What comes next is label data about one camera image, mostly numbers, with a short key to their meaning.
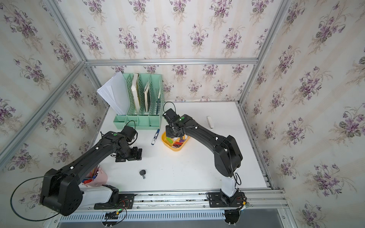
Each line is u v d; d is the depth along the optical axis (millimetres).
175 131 675
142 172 805
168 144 882
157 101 1211
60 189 394
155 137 979
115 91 958
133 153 720
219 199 648
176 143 947
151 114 1108
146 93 983
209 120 1065
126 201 727
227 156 461
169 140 962
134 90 931
